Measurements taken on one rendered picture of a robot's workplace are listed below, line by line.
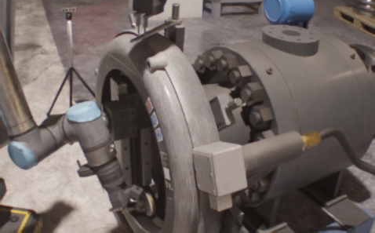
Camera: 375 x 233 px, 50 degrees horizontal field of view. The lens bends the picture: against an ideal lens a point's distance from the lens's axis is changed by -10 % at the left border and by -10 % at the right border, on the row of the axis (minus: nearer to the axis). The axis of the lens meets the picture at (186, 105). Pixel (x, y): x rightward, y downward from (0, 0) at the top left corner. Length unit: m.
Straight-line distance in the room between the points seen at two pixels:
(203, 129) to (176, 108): 0.08
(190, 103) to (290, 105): 0.39
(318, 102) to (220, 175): 0.55
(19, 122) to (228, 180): 0.56
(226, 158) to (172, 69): 0.28
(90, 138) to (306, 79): 0.70
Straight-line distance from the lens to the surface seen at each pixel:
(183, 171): 1.07
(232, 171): 0.99
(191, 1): 5.30
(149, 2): 1.07
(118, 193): 1.23
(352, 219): 1.77
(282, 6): 1.74
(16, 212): 1.65
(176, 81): 1.09
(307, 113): 1.38
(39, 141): 1.19
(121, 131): 1.27
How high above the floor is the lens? 1.34
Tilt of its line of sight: 26 degrees down
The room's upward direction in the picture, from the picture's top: 2 degrees clockwise
